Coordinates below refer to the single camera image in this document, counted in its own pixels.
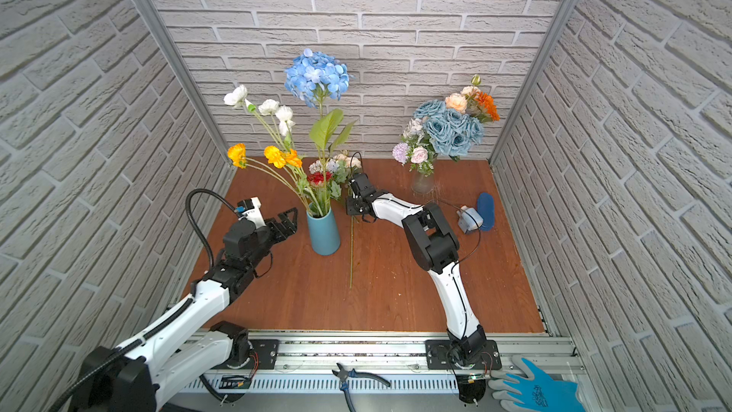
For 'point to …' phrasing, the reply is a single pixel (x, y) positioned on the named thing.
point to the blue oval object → (486, 209)
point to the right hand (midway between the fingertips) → (357, 203)
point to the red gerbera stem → (321, 178)
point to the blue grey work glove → (532, 390)
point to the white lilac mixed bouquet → (416, 149)
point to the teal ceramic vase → (324, 234)
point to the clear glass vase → (422, 184)
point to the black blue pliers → (344, 376)
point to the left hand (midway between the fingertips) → (293, 209)
